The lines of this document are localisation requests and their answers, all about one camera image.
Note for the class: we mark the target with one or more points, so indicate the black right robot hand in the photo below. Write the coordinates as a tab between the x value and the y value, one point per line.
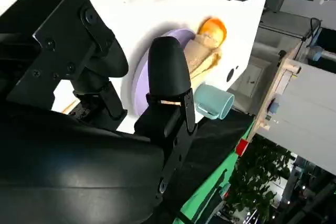
78	169

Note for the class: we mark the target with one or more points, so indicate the beige towel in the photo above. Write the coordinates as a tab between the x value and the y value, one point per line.
198	56

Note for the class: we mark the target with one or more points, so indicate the orange and white bread roll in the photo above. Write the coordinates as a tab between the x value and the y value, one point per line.
215	26

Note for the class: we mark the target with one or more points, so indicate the white low cabinet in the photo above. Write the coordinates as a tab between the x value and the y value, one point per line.
252	82

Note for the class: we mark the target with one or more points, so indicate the blue container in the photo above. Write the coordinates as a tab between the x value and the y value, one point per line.
316	53

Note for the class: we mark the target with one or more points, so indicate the lilac plate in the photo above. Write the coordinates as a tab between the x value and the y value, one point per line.
139	87

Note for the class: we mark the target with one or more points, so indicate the pale green mug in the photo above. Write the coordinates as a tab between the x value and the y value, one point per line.
212	99

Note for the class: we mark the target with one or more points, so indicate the green cloth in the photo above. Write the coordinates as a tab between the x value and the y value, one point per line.
210	190

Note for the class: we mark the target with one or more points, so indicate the black cloth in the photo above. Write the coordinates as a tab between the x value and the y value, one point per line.
218	142

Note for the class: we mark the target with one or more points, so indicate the large grey cabinet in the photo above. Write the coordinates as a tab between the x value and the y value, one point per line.
307	119

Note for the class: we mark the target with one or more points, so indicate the red tag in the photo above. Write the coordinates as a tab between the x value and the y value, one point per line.
242	147

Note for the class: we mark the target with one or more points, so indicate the green leafy plant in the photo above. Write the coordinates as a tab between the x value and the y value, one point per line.
257	179

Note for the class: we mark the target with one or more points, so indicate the wooden frame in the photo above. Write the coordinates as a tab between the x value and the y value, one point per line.
273	90

